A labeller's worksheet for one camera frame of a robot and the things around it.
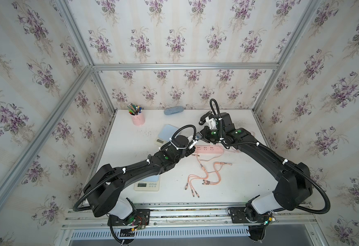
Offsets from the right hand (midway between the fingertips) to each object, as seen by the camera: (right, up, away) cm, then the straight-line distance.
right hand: (197, 136), depth 80 cm
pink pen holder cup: (-38, +9, +25) cm, 47 cm away
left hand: (-3, -1, +2) cm, 3 cm away
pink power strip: (+9, -10, +16) cm, 21 cm away
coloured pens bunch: (-41, +16, +26) cm, 52 cm away
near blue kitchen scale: (-26, -26, +2) cm, 37 cm away
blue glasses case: (-14, +17, +38) cm, 44 cm away
